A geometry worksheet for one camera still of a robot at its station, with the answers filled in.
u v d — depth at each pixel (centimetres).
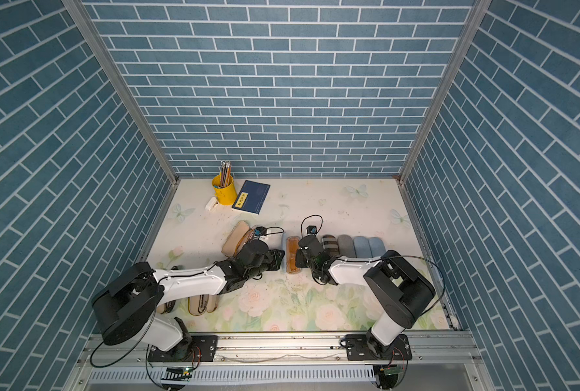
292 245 96
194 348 72
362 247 94
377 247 94
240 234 98
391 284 47
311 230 84
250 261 66
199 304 81
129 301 47
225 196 107
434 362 73
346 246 94
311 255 71
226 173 105
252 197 112
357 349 74
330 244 93
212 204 108
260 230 79
